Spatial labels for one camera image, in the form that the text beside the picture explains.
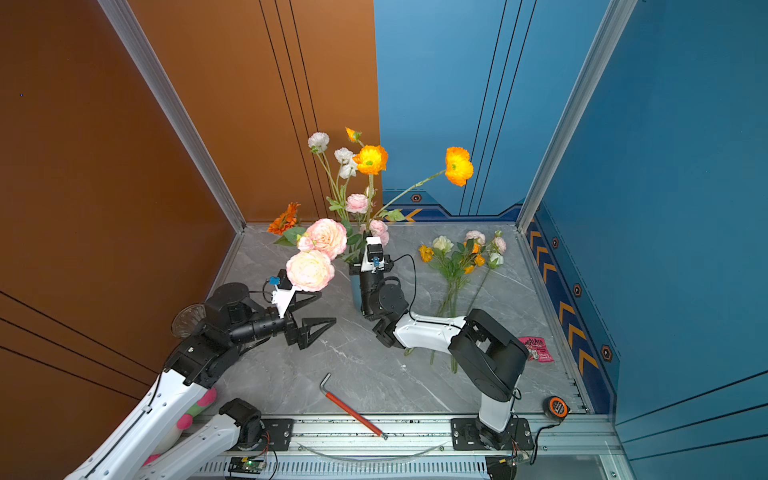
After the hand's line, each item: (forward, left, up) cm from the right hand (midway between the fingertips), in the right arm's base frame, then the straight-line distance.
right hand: (366, 232), depth 73 cm
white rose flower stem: (+16, -42, -31) cm, 54 cm away
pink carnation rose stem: (+21, -44, -30) cm, 57 cm away
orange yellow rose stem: (+16, -33, -30) cm, 48 cm away
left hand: (-17, +8, -5) cm, 20 cm away
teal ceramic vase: (-11, +2, -3) cm, 11 cm away
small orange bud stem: (+19, -18, -32) cm, 41 cm away
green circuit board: (-43, +29, -34) cm, 63 cm away
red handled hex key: (-33, +4, -33) cm, 47 cm away
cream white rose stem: (+14, -25, -32) cm, 43 cm away
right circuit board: (-44, -32, -36) cm, 65 cm away
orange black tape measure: (-32, -47, -31) cm, 64 cm away
